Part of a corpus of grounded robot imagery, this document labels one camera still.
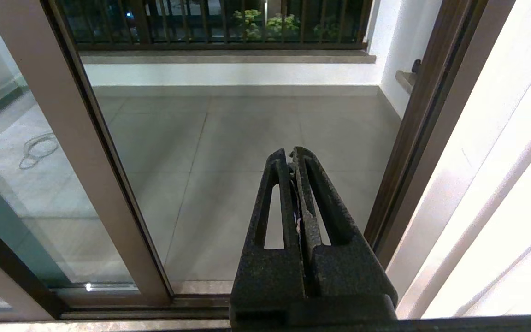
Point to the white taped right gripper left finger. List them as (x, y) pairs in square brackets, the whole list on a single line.
[(265, 276)]

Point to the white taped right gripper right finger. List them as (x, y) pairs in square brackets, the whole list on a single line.
[(353, 272)]

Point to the brown framed sliding glass door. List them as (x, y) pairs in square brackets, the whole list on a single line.
[(72, 115)]

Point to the dark sliding door floor track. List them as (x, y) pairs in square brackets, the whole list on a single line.
[(155, 313)]

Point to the grey stone side window sill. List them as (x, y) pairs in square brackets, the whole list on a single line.
[(406, 80)]

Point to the black side window railing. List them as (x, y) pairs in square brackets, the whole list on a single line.
[(416, 66)]

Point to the grey stone balcony sill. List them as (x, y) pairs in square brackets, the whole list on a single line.
[(228, 56)]

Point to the brown framed fixed glass door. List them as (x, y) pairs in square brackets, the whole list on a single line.
[(12, 272)]

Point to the green leafy plants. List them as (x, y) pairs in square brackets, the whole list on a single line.
[(284, 23)]

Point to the black metal balcony railing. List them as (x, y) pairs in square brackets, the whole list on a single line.
[(178, 27)]

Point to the dark door jamb frame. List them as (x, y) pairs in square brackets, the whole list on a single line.
[(431, 115)]

